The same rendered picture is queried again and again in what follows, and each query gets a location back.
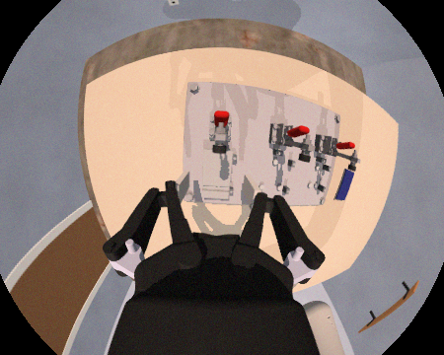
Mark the blue rectangular plate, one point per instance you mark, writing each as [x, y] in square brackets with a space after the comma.
[344, 184]

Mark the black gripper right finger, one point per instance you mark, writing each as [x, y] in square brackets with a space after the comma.
[299, 254]

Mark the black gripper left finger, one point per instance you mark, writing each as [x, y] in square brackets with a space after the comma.
[125, 249]

